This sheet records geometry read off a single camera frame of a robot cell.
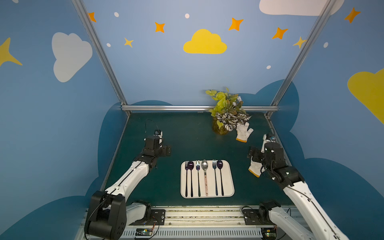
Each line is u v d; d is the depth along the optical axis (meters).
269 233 0.72
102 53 0.85
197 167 0.92
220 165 0.93
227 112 0.88
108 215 0.40
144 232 0.72
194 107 1.24
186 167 0.91
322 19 0.73
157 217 0.75
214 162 0.93
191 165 0.91
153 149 0.65
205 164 0.91
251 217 0.75
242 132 1.10
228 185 0.85
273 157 0.55
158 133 0.75
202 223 0.73
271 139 0.65
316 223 0.42
